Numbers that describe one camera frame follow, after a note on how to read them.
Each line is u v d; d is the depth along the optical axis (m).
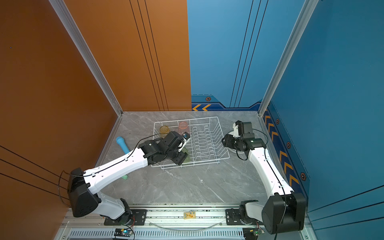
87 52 0.85
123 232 0.71
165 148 0.57
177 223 0.72
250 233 0.71
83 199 0.47
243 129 0.62
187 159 0.71
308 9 0.70
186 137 0.68
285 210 0.38
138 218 0.74
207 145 0.94
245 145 0.57
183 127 0.97
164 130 0.99
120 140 0.99
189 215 0.74
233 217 0.72
